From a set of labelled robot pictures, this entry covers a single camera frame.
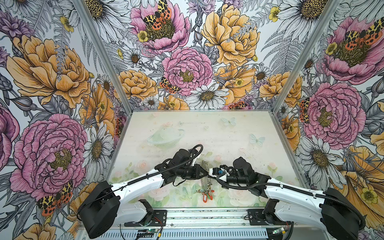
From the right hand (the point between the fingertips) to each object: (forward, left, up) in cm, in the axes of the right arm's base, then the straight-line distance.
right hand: (211, 178), depth 77 cm
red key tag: (-7, +3, -7) cm, 11 cm away
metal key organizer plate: (-2, +3, +2) cm, 4 cm away
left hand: (0, +3, 0) cm, 3 cm away
